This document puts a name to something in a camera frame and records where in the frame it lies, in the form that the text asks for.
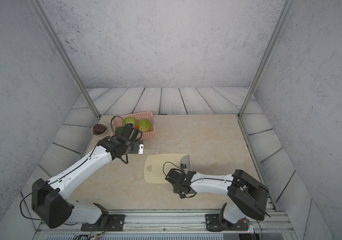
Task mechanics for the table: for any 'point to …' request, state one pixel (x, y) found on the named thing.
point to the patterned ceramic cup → (94, 134)
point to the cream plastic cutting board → (157, 166)
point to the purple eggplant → (99, 128)
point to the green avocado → (119, 130)
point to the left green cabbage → (129, 120)
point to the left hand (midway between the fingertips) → (136, 145)
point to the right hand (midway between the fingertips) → (179, 188)
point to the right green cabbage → (144, 125)
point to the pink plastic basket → (117, 122)
